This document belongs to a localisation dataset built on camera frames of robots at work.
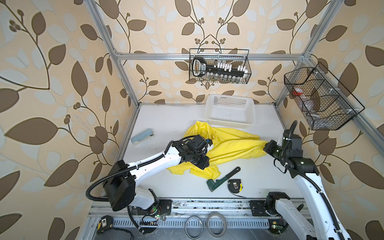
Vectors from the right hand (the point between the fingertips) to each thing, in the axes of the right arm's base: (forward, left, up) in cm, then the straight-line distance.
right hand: (265, 144), depth 78 cm
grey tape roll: (-28, +27, -18) cm, 43 cm away
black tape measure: (-16, +16, -15) cm, 27 cm away
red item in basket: (+24, -21, +14) cm, 35 cm away
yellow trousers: (+6, +19, -9) cm, 22 cm away
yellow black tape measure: (-30, +79, -13) cm, 86 cm away
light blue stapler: (+18, +72, -14) cm, 75 cm away
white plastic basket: (+40, +9, -16) cm, 44 cm away
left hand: (-6, +32, -5) cm, 33 cm away
